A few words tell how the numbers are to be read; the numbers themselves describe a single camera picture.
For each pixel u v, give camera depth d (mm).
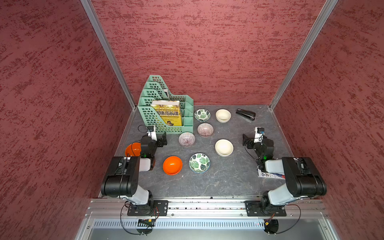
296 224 692
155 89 1021
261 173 851
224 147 952
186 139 983
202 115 1136
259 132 794
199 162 894
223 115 1125
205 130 1033
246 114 1136
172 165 864
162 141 852
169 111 878
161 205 744
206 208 758
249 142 833
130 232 678
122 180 431
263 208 681
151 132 794
